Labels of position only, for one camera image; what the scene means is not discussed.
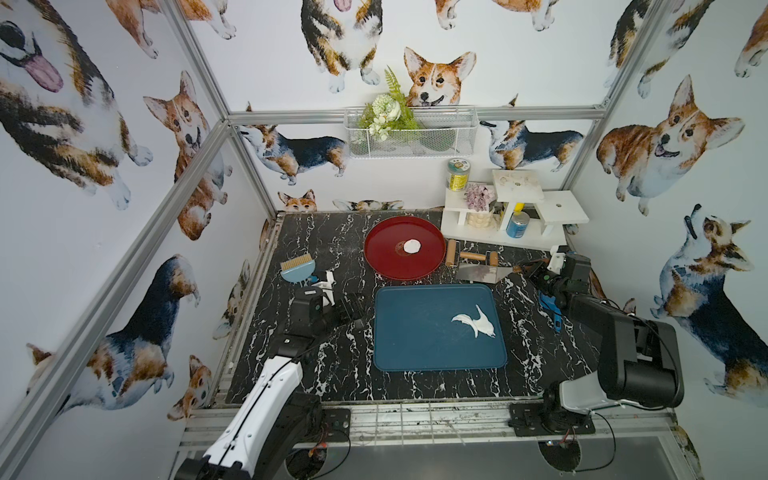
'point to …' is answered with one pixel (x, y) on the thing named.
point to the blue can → (518, 224)
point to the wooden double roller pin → (452, 255)
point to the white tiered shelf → (554, 207)
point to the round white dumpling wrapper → (412, 246)
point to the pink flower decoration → (476, 197)
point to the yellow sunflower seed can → (458, 174)
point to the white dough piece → (481, 323)
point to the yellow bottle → (519, 206)
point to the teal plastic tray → (414, 330)
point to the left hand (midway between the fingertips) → (354, 292)
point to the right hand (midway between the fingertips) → (532, 258)
